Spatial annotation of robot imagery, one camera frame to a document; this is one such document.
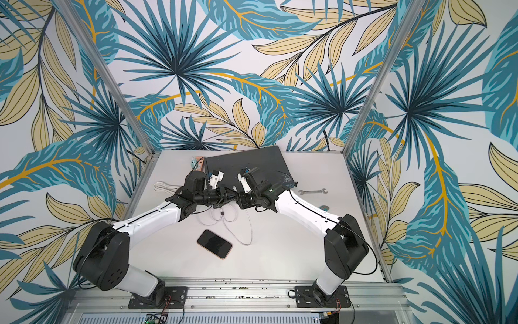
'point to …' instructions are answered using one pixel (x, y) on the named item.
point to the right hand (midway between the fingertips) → (226, 210)
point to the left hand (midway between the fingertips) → (239, 196)
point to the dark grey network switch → (268, 161)
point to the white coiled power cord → (163, 185)
